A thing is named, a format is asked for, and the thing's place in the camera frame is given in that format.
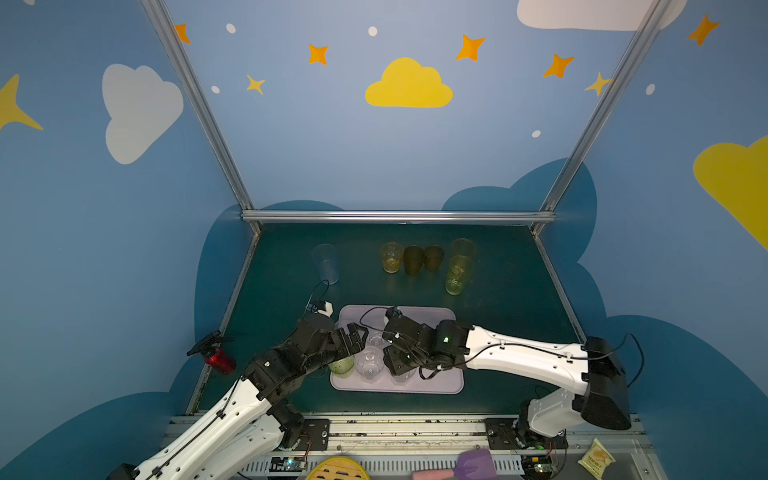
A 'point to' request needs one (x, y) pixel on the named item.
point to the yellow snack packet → (597, 459)
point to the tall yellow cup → (463, 247)
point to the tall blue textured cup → (326, 259)
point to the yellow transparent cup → (391, 253)
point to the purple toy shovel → (469, 465)
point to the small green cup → (342, 367)
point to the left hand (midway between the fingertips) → (361, 338)
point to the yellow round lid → (337, 468)
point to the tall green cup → (459, 270)
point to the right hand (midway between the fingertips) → (393, 355)
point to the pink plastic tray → (444, 382)
